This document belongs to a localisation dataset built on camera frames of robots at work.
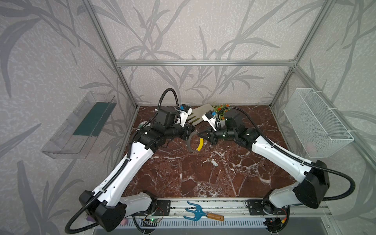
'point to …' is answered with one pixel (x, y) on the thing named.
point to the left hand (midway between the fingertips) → (196, 124)
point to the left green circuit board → (154, 220)
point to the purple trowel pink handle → (123, 222)
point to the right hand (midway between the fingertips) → (199, 130)
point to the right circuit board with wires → (274, 224)
